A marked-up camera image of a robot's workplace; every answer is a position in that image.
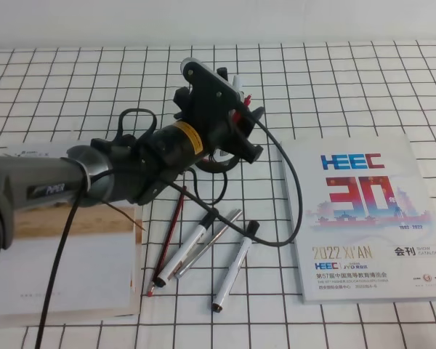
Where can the book with wood cover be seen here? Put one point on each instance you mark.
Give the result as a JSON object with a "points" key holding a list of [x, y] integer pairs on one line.
{"points": [[77, 262]]}

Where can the white marker left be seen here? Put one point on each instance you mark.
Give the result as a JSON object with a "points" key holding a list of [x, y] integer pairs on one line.
{"points": [[181, 254]]}

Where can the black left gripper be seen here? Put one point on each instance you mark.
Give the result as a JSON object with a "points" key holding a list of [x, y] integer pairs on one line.
{"points": [[209, 116]]}

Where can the silver metal pen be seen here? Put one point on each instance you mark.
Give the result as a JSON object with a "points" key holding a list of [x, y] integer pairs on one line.
{"points": [[202, 249]]}

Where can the white marker black cap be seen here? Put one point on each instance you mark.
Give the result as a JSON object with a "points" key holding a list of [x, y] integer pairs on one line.
{"points": [[234, 269]]}

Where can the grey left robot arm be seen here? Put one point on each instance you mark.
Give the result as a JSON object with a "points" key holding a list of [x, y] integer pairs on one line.
{"points": [[135, 169]]}

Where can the dark red pencil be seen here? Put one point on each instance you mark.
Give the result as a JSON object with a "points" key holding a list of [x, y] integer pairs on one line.
{"points": [[166, 243]]}

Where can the red white pen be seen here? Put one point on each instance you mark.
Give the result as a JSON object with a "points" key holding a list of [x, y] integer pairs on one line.
{"points": [[237, 116]]}

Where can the HEEC show catalogue book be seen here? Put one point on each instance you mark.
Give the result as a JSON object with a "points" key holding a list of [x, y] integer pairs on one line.
{"points": [[366, 224]]}

